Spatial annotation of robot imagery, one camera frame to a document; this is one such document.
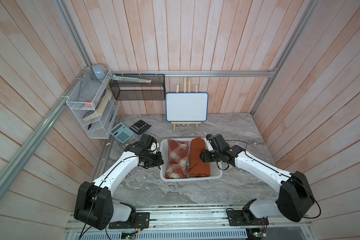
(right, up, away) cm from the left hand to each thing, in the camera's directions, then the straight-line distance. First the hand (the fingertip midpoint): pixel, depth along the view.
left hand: (161, 164), depth 82 cm
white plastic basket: (+28, 0, -9) cm, 30 cm away
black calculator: (-19, +22, +29) cm, 41 cm away
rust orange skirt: (+21, -3, +3) cm, 21 cm away
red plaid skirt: (+9, -1, -1) cm, 9 cm away
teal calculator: (-32, +17, +25) cm, 44 cm away
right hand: (+24, +5, +4) cm, 25 cm away
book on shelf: (-37, +28, -4) cm, 47 cm away
